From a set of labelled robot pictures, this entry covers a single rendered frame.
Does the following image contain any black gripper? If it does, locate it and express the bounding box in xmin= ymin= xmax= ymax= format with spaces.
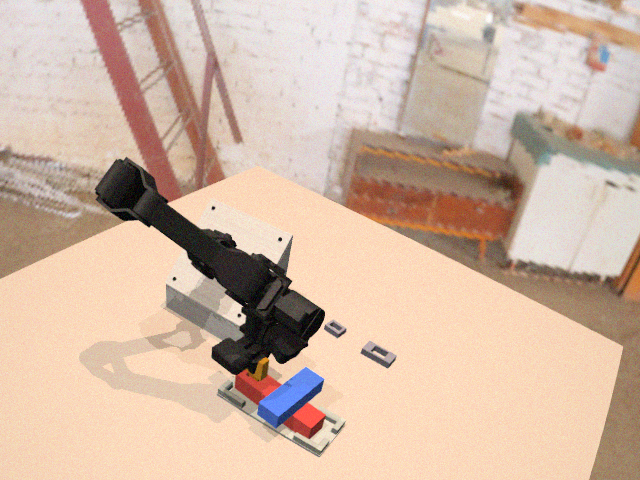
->
xmin=211 ymin=307 xmax=278 ymax=375

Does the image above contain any red rectangular block with slot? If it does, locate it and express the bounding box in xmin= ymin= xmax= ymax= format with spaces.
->
xmin=235 ymin=370 xmax=326 ymax=439

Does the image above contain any yellow rectangular block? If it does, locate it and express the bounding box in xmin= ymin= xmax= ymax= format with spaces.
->
xmin=245 ymin=357 xmax=269 ymax=382

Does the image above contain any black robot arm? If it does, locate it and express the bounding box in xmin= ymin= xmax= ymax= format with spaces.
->
xmin=95 ymin=157 xmax=325 ymax=364

